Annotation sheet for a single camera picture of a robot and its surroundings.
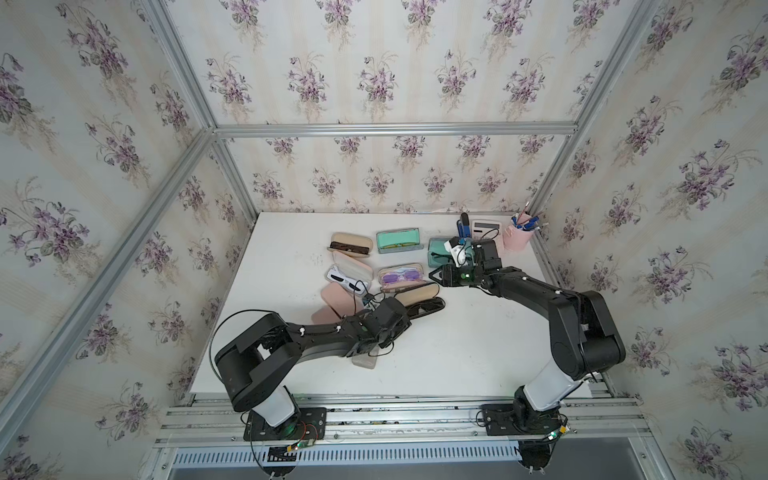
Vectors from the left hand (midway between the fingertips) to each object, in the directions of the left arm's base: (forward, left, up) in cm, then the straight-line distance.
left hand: (410, 325), depth 87 cm
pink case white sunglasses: (+20, +19, -2) cm, 28 cm away
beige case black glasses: (+9, -4, -1) cm, 10 cm away
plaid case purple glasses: (+21, +6, -1) cm, 22 cm away
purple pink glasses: (+18, 0, 0) cm, 18 cm away
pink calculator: (+42, -34, -4) cm, 54 cm away
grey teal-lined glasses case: (+35, 0, -2) cm, 35 cm away
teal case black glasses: (+27, -11, 0) cm, 30 cm away
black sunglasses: (+7, -5, -2) cm, 9 cm away
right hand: (+14, -10, +6) cm, 18 cm away
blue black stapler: (+41, -23, 0) cm, 47 cm away
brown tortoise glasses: (+31, +20, -2) cm, 37 cm away
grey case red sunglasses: (-10, +13, -1) cm, 16 cm away
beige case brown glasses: (+32, +19, -1) cm, 37 cm away
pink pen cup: (+31, -40, +3) cm, 51 cm away
